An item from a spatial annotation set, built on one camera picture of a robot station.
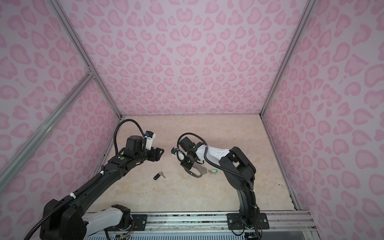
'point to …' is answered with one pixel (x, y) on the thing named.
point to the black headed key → (158, 175)
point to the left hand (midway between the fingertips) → (158, 146)
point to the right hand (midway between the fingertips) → (185, 162)
